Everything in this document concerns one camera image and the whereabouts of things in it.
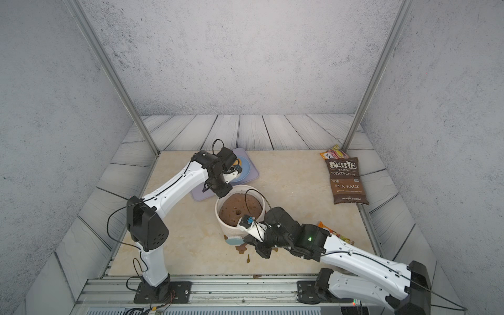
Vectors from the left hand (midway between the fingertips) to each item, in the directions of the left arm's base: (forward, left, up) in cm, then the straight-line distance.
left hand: (225, 192), depth 84 cm
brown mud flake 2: (-14, 0, -14) cm, 20 cm away
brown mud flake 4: (-28, -13, -18) cm, 36 cm away
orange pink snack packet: (+34, -60, -12) cm, 70 cm away
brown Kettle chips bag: (+13, -60, -13) cm, 63 cm away
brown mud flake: (-18, -7, -16) cm, 25 cm away
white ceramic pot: (-17, -4, -1) cm, 17 cm away
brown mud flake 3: (-23, -9, -15) cm, 29 cm away
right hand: (-22, -10, +3) cm, 25 cm away
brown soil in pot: (-4, -5, -5) cm, 8 cm away
